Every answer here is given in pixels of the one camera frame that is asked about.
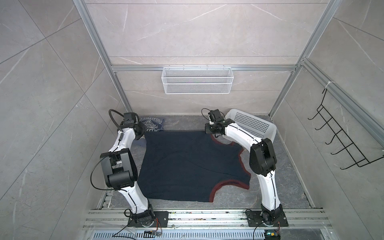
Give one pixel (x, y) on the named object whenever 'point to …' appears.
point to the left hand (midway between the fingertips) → (143, 125)
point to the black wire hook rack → (360, 159)
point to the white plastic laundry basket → (253, 124)
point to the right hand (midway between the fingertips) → (207, 127)
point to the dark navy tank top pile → (188, 166)
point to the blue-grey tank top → (153, 123)
